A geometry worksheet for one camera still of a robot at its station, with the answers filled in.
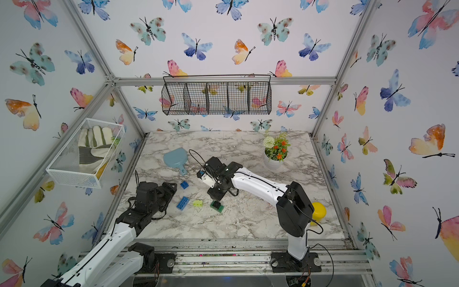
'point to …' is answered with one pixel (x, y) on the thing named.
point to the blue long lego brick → (182, 203)
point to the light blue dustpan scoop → (177, 158)
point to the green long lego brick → (220, 208)
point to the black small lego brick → (216, 204)
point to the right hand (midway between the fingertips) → (216, 191)
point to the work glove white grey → (95, 146)
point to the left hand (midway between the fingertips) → (177, 186)
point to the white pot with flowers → (275, 151)
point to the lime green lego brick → (198, 203)
